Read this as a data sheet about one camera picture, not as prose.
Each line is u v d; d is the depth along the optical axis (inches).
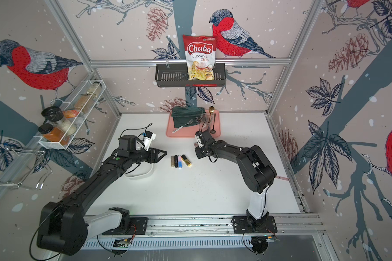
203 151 32.7
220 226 29.5
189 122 45.1
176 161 37.1
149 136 29.3
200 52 32.2
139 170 28.7
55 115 24.5
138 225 28.8
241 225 28.6
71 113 27.5
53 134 24.1
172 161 37.3
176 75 42.1
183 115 47.6
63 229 15.4
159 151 30.3
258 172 19.5
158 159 29.3
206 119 46.2
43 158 27.1
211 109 41.1
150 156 28.2
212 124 44.5
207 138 29.9
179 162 37.1
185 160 37.0
